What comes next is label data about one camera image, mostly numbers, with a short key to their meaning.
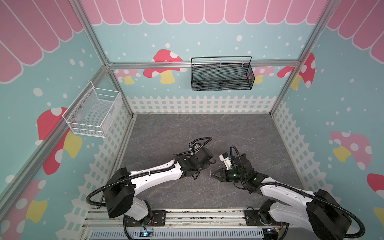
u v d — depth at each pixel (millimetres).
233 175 702
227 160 760
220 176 744
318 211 412
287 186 516
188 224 732
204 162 612
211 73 958
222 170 760
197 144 713
